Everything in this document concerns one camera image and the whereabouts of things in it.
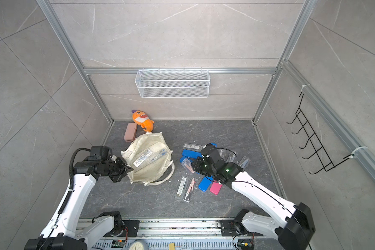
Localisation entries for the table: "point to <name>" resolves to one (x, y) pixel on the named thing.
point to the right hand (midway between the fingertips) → (192, 164)
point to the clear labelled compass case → (194, 147)
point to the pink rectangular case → (130, 132)
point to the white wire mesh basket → (172, 84)
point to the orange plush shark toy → (141, 118)
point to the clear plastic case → (150, 155)
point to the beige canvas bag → (153, 173)
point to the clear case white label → (181, 188)
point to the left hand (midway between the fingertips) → (135, 165)
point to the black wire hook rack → (314, 144)
